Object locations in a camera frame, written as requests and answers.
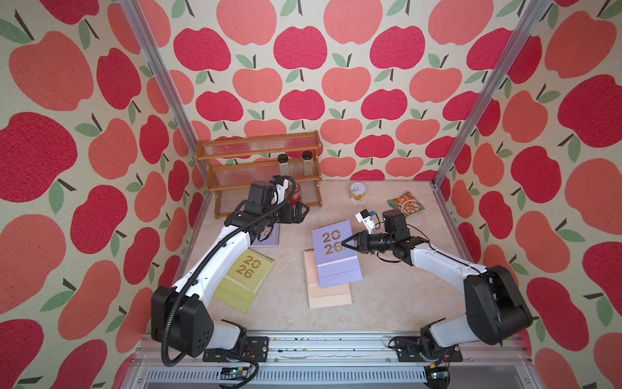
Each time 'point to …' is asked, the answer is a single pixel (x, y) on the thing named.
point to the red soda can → (297, 197)
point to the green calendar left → (244, 279)
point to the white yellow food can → (357, 191)
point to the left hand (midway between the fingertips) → (299, 211)
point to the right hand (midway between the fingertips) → (343, 248)
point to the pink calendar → (320, 297)
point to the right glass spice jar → (308, 164)
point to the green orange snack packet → (406, 203)
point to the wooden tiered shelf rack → (291, 160)
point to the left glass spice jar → (284, 165)
